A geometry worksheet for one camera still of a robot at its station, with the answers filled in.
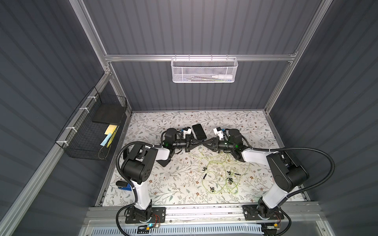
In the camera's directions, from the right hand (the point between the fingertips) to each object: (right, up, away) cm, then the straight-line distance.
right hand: (205, 144), depth 83 cm
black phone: (-2, +6, +25) cm, 26 cm away
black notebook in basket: (-54, +18, -3) cm, 56 cm away
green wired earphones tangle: (+11, -18, +4) cm, 21 cm away
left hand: (0, 0, -1) cm, 1 cm away
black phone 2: (-26, -13, +8) cm, 30 cm away
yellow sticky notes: (-50, +9, -8) cm, 51 cm away
